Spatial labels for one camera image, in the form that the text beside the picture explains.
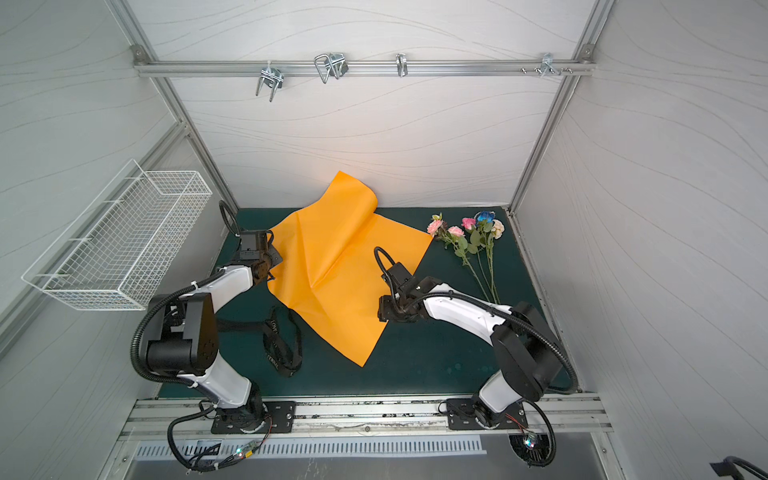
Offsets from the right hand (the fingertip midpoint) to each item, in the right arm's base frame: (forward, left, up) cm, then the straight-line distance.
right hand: (390, 306), depth 86 cm
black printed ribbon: (-11, +34, -6) cm, 36 cm away
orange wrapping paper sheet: (+20, +20, -4) cm, 29 cm away
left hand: (+17, +39, +4) cm, 43 cm away
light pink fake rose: (+34, -15, -3) cm, 38 cm away
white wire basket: (-3, +63, +27) cm, 68 cm away
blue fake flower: (+36, -32, +1) cm, 48 cm away
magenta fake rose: (+32, -30, -6) cm, 45 cm away
